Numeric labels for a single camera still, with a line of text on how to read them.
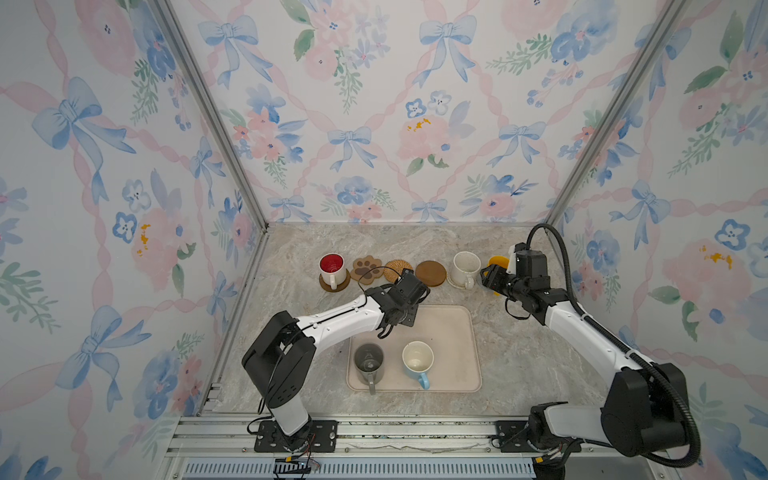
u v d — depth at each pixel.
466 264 1.00
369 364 0.83
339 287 0.98
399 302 0.65
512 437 0.71
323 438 0.74
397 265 1.07
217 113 0.88
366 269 1.06
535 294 0.63
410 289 0.66
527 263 0.66
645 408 0.41
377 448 0.73
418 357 0.86
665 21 0.70
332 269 1.00
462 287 0.99
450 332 0.93
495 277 0.77
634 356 0.45
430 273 1.05
